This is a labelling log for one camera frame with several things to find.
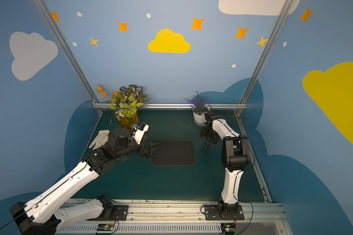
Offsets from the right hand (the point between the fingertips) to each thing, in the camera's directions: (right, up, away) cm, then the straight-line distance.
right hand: (208, 137), depth 99 cm
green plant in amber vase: (-56, +23, -4) cm, 61 cm away
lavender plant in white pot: (-5, +22, +5) cm, 23 cm away
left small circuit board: (-57, -43, -27) cm, 77 cm away
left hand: (-33, +2, -29) cm, 44 cm away
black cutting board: (-24, -11, 0) cm, 26 cm away
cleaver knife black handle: (0, -5, +2) cm, 6 cm away
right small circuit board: (+4, -43, -27) cm, 51 cm away
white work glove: (-76, -2, +4) cm, 76 cm away
